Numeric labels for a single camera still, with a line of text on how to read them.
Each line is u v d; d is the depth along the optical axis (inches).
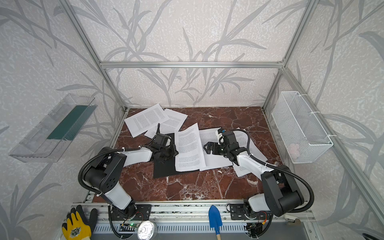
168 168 33.6
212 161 34.9
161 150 29.4
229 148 27.0
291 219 27.7
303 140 24.3
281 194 16.7
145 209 29.6
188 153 37.5
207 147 31.4
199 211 29.7
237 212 28.9
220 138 31.3
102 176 18.9
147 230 25.6
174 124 43.0
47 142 25.2
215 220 28.1
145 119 44.6
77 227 26.7
